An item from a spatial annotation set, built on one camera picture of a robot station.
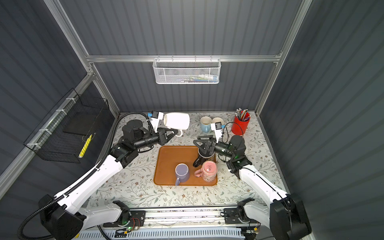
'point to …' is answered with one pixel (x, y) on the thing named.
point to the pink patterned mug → (208, 171)
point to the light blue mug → (205, 123)
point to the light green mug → (217, 119)
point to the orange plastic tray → (166, 158)
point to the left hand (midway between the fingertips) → (177, 130)
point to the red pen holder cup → (240, 123)
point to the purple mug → (182, 173)
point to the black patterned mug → (204, 156)
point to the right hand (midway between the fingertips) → (197, 143)
